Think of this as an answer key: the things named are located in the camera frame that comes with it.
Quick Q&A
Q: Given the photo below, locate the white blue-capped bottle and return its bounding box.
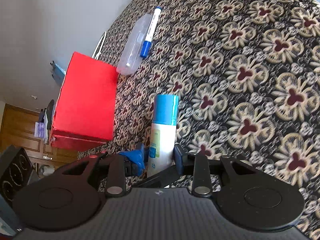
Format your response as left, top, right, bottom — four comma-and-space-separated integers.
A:
147, 94, 179, 177

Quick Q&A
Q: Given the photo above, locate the clear plastic case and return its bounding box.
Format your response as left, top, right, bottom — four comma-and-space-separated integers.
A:
116, 14, 152, 75

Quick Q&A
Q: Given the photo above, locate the red cardboard box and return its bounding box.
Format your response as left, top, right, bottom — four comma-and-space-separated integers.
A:
50, 52, 118, 151

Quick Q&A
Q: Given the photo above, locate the blue whiteboard marker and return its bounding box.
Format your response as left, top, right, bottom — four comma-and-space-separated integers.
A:
140, 7, 162, 59

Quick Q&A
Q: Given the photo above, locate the black speaker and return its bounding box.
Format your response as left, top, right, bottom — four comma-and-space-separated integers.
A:
0, 145, 33, 207

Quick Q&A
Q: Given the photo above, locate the wooden cabinet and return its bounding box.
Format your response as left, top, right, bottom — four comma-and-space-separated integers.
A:
1, 104, 78, 168

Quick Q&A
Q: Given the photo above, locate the patterned floral tablecloth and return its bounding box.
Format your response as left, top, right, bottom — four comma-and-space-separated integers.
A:
79, 0, 319, 239

